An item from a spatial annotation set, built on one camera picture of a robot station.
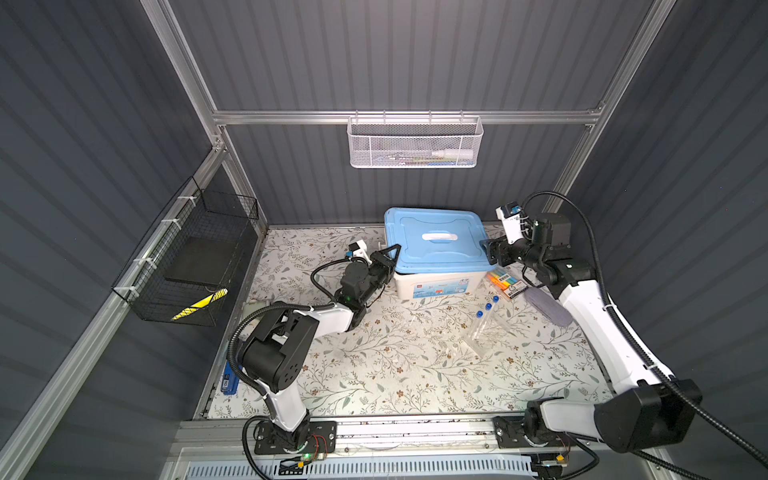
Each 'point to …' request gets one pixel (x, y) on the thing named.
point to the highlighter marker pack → (510, 286)
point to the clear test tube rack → (485, 334)
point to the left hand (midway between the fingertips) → (401, 245)
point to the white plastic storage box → (439, 286)
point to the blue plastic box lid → (437, 240)
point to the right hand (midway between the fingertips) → (500, 237)
